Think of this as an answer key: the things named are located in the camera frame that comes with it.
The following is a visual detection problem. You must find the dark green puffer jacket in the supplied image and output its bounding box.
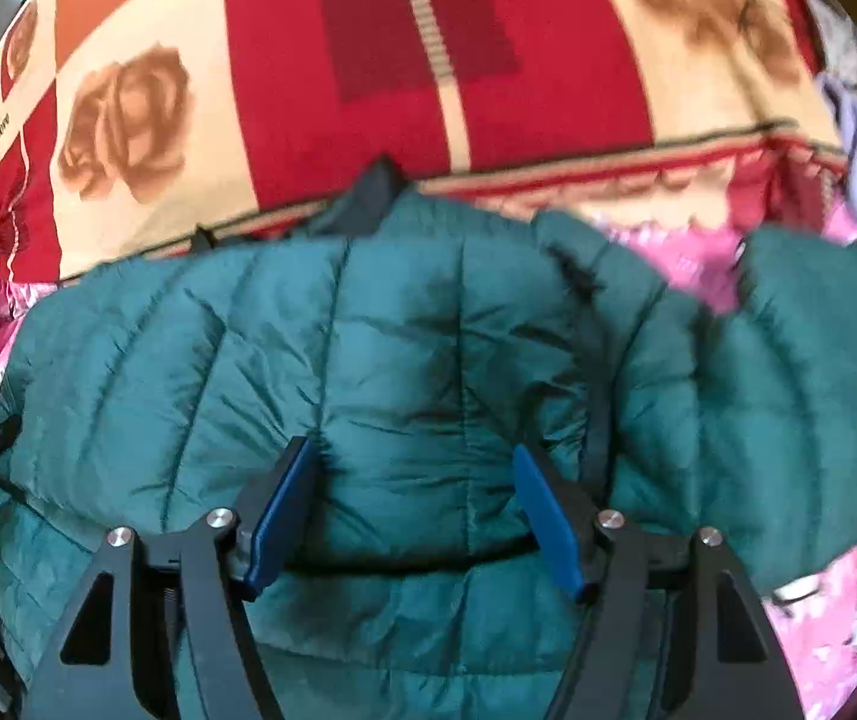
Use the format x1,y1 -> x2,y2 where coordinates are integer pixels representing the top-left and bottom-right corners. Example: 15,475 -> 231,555
0,156 -> 857,720

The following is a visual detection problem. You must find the pink penguin bed sheet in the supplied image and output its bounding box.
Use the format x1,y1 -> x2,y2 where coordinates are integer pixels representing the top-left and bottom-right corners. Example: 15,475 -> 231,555
0,196 -> 857,720

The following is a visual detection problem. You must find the red orange rose blanket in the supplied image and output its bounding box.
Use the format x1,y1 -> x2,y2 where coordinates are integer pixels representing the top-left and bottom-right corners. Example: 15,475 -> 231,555
0,0 -> 848,283

